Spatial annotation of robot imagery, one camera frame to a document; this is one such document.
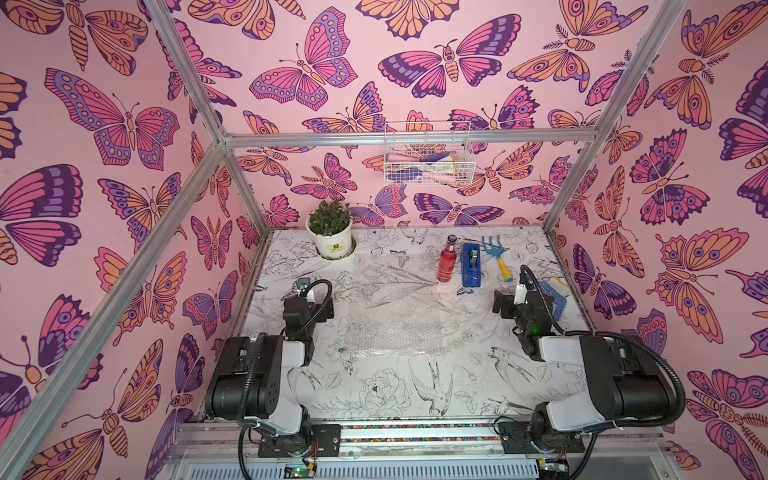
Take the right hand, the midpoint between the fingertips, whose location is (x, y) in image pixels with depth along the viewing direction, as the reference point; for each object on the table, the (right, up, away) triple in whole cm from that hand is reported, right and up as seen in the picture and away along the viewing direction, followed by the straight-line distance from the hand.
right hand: (515, 291), depth 94 cm
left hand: (-63, 0, +1) cm, 63 cm away
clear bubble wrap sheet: (-36, -11, +1) cm, 38 cm away
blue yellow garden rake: (+1, +13, +20) cm, 23 cm away
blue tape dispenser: (-11, +8, +9) cm, 17 cm away
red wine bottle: (-21, +10, +4) cm, 23 cm away
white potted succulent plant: (-59, +22, +6) cm, 63 cm away
